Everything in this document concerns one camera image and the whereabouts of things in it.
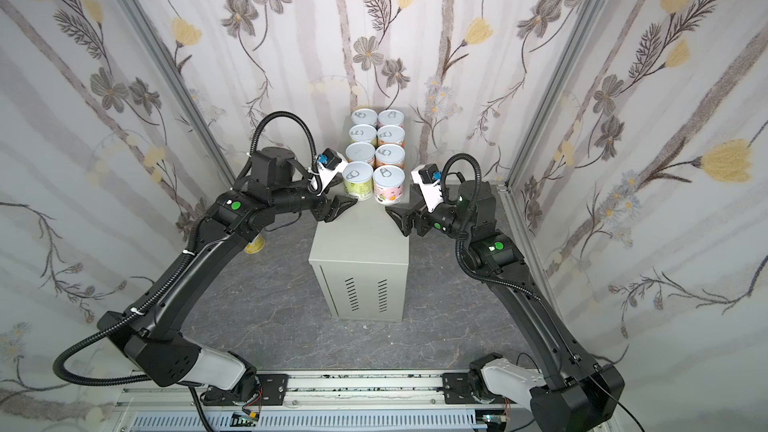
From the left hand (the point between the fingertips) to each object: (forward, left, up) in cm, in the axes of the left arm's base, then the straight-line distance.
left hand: (344, 181), depth 67 cm
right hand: (-4, -13, +1) cm, 14 cm away
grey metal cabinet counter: (-18, -4, -5) cm, 19 cm away
